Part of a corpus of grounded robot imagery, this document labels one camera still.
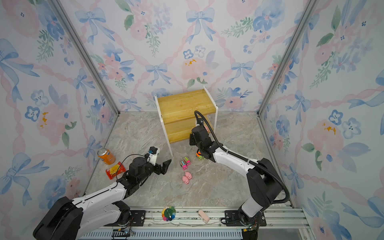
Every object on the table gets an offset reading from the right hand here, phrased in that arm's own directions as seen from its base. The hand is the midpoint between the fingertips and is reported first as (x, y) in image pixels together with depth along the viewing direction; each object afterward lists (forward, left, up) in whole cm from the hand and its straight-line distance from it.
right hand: (194, 132), depth 87 cm
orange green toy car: (-8, -3, -14) cm, 17 cm away
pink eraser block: (-41, -6, -16) cm, 45 cm away
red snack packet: (-18, +46, -14) cm, 51 cm away
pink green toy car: (-11, +4, -15) cm, 19 cm away
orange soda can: (-13, +50, -7) cm, 52 cm away
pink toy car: (-14, +6, -15) cm, 22 cm away
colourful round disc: (-39, +12, -16) cm, 44 cm away
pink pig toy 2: (-23, +5, -16) cm, 28 cm away
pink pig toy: (-20, +3, -15) cm, 25 cm away
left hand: (-13, +16, -6) cm, 22 cm away
